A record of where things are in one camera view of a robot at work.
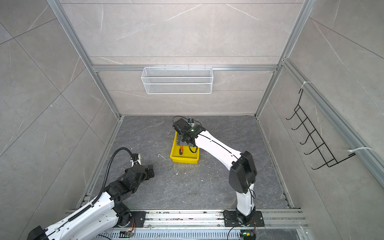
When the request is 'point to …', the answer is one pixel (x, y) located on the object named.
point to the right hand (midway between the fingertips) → (187, 139)
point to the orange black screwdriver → (181, 150)
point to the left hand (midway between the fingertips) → (145, 163)
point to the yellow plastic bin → (190, 154)
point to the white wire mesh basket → (177, 79)
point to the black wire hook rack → (329, 159)
